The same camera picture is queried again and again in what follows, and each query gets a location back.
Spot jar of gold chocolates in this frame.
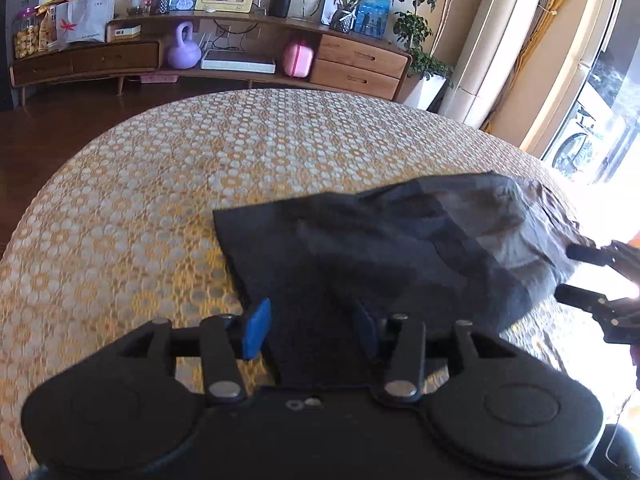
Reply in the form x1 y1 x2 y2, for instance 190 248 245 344
12 7 43 59

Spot wooden television cabinet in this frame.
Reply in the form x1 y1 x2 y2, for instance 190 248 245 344
9 12 413 106

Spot white flat set-top box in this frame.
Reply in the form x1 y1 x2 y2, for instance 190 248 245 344
201 49 277 73

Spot potted green tree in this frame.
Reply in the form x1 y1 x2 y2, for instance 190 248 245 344
377 0 493 111

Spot blue framed picture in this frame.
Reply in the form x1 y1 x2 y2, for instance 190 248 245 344
352 0 393 39

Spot small pink suitcase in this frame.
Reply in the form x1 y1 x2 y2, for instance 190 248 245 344
284 40 315 78

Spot green orchid potted plant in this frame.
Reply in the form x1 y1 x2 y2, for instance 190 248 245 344
320 0 396 33

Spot purple kettlebell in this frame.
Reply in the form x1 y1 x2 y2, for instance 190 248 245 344
167 22 202 70

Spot white standing air conditioner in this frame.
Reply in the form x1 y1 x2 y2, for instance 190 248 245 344
435 0 551 131

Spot yellow grey curtain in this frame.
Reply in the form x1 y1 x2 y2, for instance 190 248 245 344
487 0 601 146

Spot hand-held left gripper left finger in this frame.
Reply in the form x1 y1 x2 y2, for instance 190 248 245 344
119 298 272 407

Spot glass sliding door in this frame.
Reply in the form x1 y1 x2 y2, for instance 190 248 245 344
520 0 640 186

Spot white shopping bag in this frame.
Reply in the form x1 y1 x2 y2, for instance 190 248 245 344
55 0 116 45

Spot grey brown sweater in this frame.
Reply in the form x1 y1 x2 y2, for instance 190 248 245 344
212 171 598 391

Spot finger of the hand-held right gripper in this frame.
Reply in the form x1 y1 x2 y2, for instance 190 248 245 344
556 284 640 346
566 240 640 283

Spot orange snack bag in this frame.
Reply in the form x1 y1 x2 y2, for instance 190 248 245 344
37 5 60 53

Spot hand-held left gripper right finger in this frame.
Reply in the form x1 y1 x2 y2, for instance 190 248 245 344
352 305 507 404

